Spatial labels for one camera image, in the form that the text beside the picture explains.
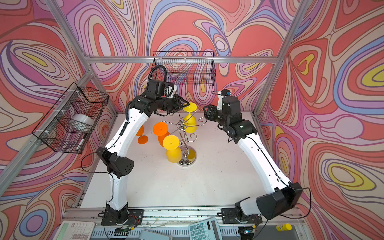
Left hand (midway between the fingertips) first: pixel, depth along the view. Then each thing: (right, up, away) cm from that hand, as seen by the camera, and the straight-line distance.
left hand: (189, 103), depth 74 cm
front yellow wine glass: (-7, -24, -4) cm, 26 cm away
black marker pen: (-54, -20, -2) cm, 57 cm away
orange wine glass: (-14, -13, -3) cm, 19 cm away
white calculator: (-53, -60, -5) cm, 81 cm away
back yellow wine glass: (0, -10, +3) cm, 10 cm away
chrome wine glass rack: (-1, -28, +13) cm, 30 cm away
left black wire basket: (-56, -10, -5) cm, 57 cm away
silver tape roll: (-52, -9, -2) cm, 53 cm away
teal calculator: (+8, -60, -5) cm, 61 cm away
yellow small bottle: (+43, -55, -10) cm, 70 cm away
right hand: (+9, -5, -1) cm, 10 cm away
